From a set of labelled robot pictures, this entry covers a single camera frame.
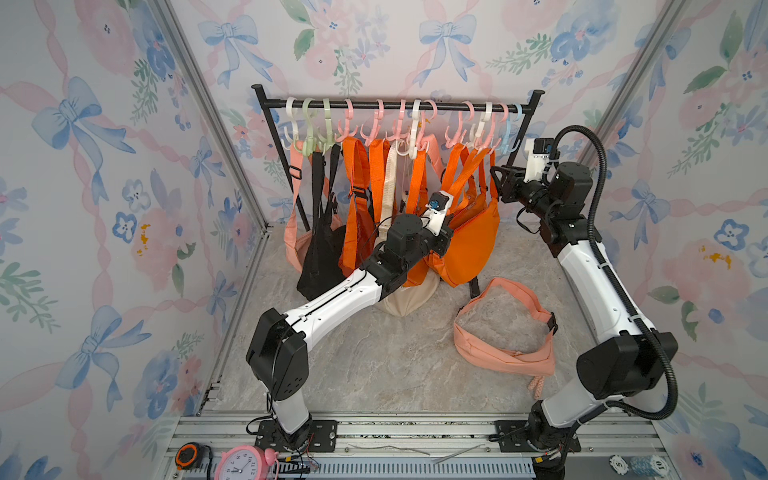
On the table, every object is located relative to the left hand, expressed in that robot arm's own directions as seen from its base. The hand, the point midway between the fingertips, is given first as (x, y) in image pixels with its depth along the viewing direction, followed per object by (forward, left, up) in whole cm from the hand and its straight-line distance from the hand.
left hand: (453, 212), depth 72 cm
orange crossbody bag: (+17, +24, -13) cm, 32 cm away
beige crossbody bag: (-3, +7, -36) cm, 36 cm away
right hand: (+9, -11, +7) cm, 16 cm away
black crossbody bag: (+4, +35, -20) cm, 41 cm away
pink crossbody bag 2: (+5, +42, -17) cm, 46 cm away
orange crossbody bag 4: (+23, -10, -12) cm, 28 cm away
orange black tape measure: (-46, +62, -34) cm, 84 cm away
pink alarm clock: (-47, +48, -34) cm, 76 cm away
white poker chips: (-47, -42, -31) cm, 71 cm away
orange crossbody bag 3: (+3, -8, -20) cm, 21 cm away
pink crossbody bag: (-27, -23, -27) cm, 44 cm away
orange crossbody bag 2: (+3, +6, -27) cm, 28 cm away
